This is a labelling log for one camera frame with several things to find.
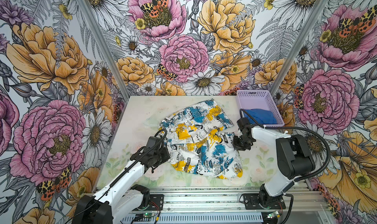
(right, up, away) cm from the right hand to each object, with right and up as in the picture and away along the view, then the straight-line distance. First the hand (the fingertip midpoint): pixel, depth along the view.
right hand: (236, 151), depth 92 cm
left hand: (-40, -3, -7) cm, 41 cm away
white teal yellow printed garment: (-23, +5, +3) cm, 24 cm away
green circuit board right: (+13, -25, -20) cm, 34 cm away
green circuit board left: (-48, -25, -20) cm, 58 cm away
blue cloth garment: (+21, +21, +11) cm, 31 cm away
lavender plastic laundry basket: (+27, +33, +28) cm, 52 cm away
